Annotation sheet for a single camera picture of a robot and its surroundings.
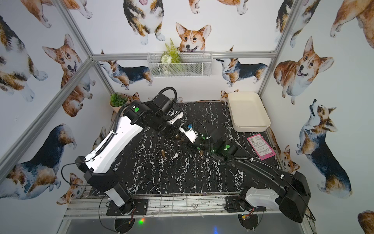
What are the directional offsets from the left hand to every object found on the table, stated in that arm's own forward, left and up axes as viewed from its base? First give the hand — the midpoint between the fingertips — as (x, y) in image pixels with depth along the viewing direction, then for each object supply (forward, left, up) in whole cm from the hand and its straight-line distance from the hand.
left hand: (182, 136), depth 66 cm
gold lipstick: (+5, +14, -28) cm, 31 cm away
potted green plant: (+41, +49, -17) cm, 66 cm away
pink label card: (+9, -49, -30) cm, 58 cm away
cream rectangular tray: (+35, -46, -26) cm, 63 cm away
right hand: (+1, +2, -4) cm, 4 cm away
